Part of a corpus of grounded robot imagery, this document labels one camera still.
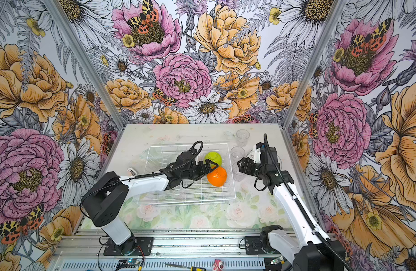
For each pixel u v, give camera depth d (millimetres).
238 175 894
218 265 659
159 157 1031
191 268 688
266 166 605
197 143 789
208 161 794
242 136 1118
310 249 396
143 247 740
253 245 736
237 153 1022
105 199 465
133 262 711
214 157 965
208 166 777
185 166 676
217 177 869
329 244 385
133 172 964
